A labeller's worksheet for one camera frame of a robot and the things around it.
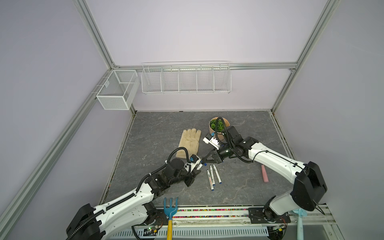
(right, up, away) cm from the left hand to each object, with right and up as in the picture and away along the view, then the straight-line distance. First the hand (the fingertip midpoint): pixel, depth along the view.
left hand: (198, 171), depth 77 cm
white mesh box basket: (-55, +49, +26) cm, 78 cm away
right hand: (+3, +5, -2) cm, 6 cm away
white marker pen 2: (+9, -6, +10) cm, 14 cm away
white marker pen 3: (+11, -5, +10) cm, 16 cm away
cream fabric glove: (-6, +14, +26) cm, 30 cm away
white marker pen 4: (+1, +4, -3) cm, 4 cm away
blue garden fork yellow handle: (-14, -20, -2) cm, 24 cm away
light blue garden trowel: (+51, -20, -4) cm, 55 cm away
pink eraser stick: (+38, -5, +8) cm, 39 cm away
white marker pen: (+7, -8, +8) cm, 13 cm away
